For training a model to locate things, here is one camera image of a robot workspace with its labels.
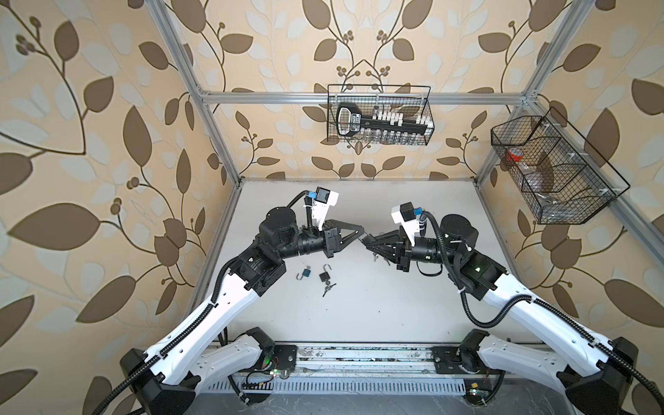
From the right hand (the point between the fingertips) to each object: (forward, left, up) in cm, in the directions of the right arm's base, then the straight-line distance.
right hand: (370, 246), depth 61 cm
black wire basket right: (+20, -58, +1) cm, 61 cm away
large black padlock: (+8, +13, -33) cm, 36 cm away
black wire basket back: (+43, -9, +1) cm, 44 cm away
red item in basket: (+37, -54, -3) cm, 66 cm away
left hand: (+1, +2, +5) cm, 5 cm away
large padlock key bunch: (+4, +12, -34) cm, 36 cm away
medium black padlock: (+1, 0, +2) cm, 2 cm away
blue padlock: (+9, +19, -33) cm, 39 cm away
